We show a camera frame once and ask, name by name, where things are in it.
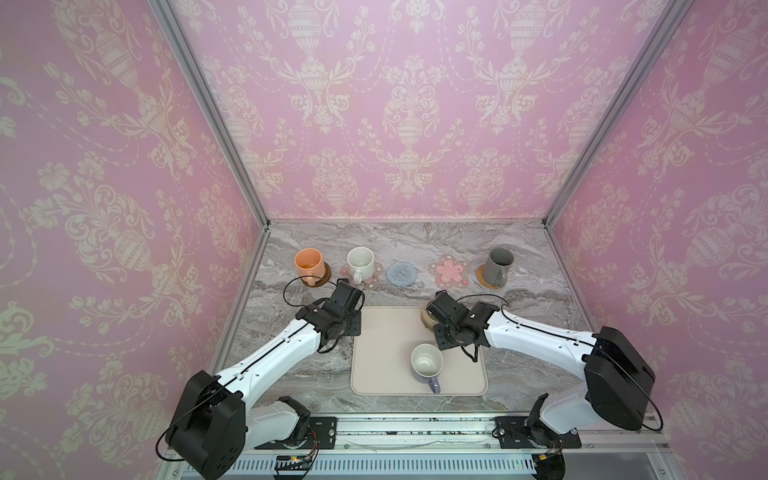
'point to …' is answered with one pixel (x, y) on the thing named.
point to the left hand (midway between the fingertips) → (353, 322)
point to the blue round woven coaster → (401, 274)
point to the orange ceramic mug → (310, 264)
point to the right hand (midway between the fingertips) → (444, 335)
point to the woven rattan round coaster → (480, 276)
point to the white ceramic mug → (361, 260)
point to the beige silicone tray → (381, 357)
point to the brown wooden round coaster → (325, 278)
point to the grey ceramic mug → (496, 266)
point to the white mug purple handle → (427, 361)
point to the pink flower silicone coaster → (348, 274)
